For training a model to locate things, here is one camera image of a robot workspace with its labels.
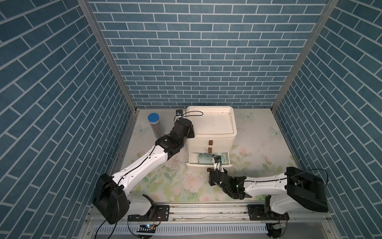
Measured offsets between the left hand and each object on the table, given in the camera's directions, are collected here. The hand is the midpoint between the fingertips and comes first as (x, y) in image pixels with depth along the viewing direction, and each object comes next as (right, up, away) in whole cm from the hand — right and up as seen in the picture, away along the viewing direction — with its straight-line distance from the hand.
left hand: (194, 126), depth 79 cm
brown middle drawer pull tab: (+9, -14, +5) cm, 17 cm away
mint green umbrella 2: (+7, -20, +10) cm, 23 cm away
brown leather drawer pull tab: (+9, -9, -1) cm, 12 cm away
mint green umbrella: (+19, -20, +12) cm, 30 cm away
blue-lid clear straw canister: (-25, +4, +10) cm, 27 cm away
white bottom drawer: (-1, -21, +10) cm, 24 cm away
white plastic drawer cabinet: (+11, -2, -1) cm, 11 cm away
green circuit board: (-23, -50, -7) cm, 56 cm away
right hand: (+8, -26, +5) cm, 28 cm away
